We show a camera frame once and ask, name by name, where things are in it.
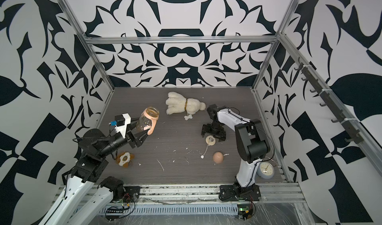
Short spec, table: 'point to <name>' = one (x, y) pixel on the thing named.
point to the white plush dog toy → (176, 103)
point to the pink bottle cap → (218, 157)
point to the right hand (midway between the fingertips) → (209, 135)
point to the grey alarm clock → (265, 170)
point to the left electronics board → (115, 210)
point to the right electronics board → (244, 211)
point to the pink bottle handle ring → (150, 130)
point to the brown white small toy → (125, 159)
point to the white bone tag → (189, 117)
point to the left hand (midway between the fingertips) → (145, 120)
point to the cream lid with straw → (210, 140)
